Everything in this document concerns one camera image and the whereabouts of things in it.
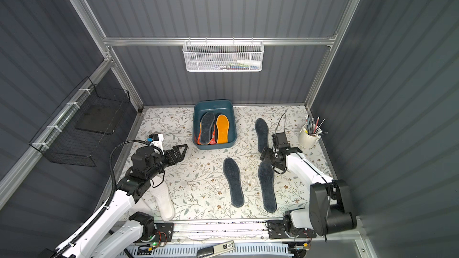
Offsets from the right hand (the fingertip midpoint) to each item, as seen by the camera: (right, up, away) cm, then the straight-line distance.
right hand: (271, 158), depth 89 cm
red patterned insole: (-31, +7, +12) cm, 34 cm away
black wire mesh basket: (-84, +16, -16) cm, 87 cm away
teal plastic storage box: (-31, +17, +19) cm, 40 cm away
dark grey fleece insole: (-36, +19, +19) cm, 45 cm away
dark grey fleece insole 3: (-3, -13, -3) cm, 13 cm away
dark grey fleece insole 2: (-19, -7, 0) cm, 21 cm away
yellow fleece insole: (-25, +15, +17) cm, 34 cm away
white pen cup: (+21, +12, +4) cm, 25 cm away
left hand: (-41, +7, -12) cm, 44 cm away
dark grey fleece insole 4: (-2, +15, +19) cm, 24 cm away
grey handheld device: (-28, -30, -24) cm, 47 cm away
